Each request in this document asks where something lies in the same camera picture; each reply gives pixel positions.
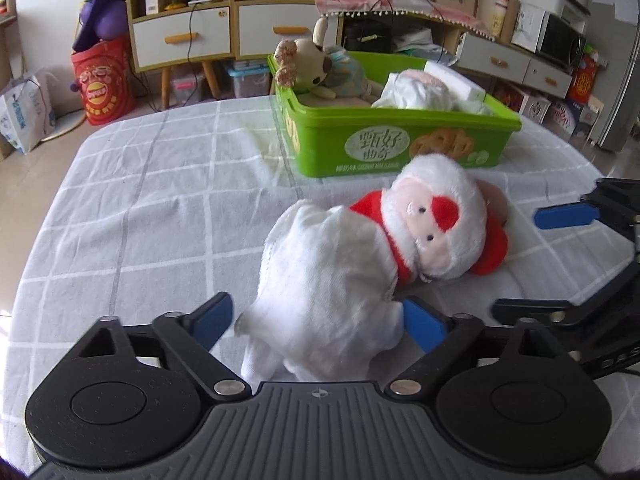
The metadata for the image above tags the santa claus plush toy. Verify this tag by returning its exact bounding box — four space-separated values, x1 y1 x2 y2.
349 154 509 287

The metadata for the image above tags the white cloth garment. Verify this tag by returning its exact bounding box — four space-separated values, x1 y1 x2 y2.
234 200 404 384

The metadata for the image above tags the white sponge block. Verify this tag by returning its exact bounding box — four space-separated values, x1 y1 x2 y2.
424 61 486 102
452 100 494 116

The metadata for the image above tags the beige bunny plush doll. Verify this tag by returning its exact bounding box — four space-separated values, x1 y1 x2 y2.
273 16 383 104

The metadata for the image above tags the grey checked tablecloth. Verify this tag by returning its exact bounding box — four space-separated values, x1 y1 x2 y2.
1 98 634 471

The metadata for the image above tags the microwave oven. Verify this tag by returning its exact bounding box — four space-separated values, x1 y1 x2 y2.
536 12 586 72

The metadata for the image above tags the green plastic bin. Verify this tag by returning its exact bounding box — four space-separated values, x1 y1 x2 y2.
266 50 523 179

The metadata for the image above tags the long low wooden shelf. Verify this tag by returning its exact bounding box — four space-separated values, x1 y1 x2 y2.
346 12 572 99

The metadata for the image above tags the clear storage box pink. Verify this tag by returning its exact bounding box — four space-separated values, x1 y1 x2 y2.
170 64 206 106

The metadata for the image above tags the clear storage box blue lid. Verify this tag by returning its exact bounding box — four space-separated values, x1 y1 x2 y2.
224 58 271 99

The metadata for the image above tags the white paper shopping bag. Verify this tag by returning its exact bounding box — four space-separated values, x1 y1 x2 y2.
0 70 55 154

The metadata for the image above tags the red snack-print storage bucket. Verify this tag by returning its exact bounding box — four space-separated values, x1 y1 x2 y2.
70 36 134 126

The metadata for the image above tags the black bag on shelf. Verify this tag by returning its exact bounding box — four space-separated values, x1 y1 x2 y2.
341 18 393 53

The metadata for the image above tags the wooden cabinet with white drawers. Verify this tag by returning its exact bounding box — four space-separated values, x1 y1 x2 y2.
126 0 320 110

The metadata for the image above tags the pink lace cloth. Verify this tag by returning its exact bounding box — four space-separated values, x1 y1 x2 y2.
314 0 494 40

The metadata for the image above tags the purple plush toy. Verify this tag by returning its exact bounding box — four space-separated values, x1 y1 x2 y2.
72 0 128 52

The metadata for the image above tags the black power cable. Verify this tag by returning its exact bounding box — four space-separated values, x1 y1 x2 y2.
127 0 202 111

